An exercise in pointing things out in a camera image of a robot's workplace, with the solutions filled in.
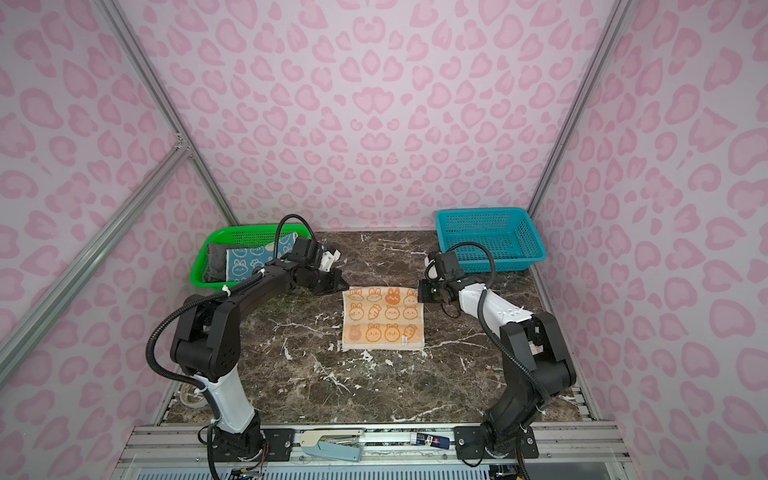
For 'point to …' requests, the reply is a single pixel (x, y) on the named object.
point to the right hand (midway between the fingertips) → (421, 288)
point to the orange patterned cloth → (382, 318)
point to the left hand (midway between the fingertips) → (350, 281)
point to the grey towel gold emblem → (216, 262)
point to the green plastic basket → (240, 235)
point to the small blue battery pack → (432, 440)
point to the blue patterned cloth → (241, 263)
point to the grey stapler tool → (343, 445)
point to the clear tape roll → (189, 398)
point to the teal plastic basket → (509, 234)
